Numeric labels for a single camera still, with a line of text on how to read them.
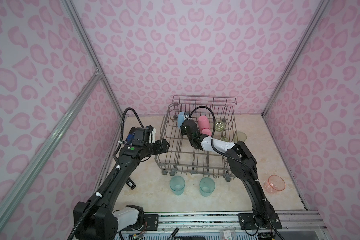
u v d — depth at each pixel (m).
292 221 0.75
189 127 0.75
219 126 0.97
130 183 0.83
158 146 0.70
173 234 0.70
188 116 0.84
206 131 0.91
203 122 0.96
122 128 0.61
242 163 0.53
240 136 0.96
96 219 0.38
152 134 0.64
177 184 0.84
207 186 0.84
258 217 0.64
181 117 0.98
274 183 0.85
